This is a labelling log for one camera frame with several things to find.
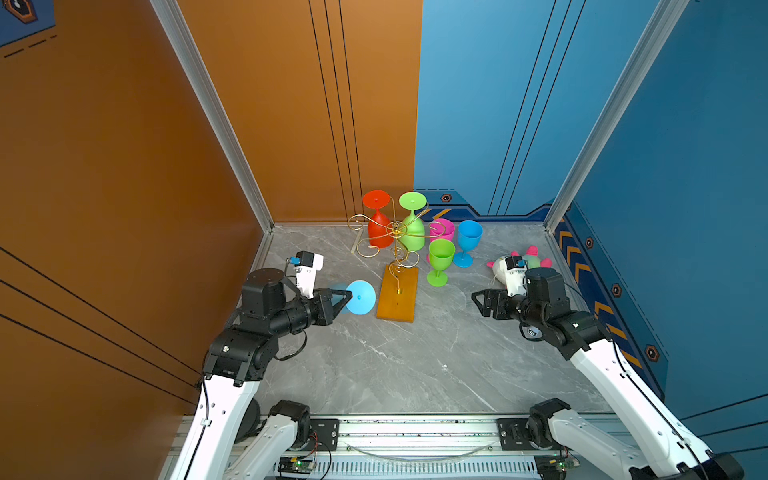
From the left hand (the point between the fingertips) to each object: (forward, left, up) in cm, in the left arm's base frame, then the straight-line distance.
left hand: (352, 293), depth 63 cm
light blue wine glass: (0, -2, -2) cm, 3 cm away
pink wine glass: (+34, -24, -15) cm, 44 cm away
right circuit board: (-27, -48, -32) cm, 64 cm away
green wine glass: (+24, -24, -16) cm, 38 cm away
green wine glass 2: (+26, -14, -6) cm, 30 cm away
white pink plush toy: (+32, -57, -27) cm, 71 cm away
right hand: (+7, -31, -11) cm, 34 cm away
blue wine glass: (+32, -34, -17) cm, 50 cm away
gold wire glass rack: (+19, -10, -1) cm, 22 cm away
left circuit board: (-27, +14, -33) cm, 45 cm away
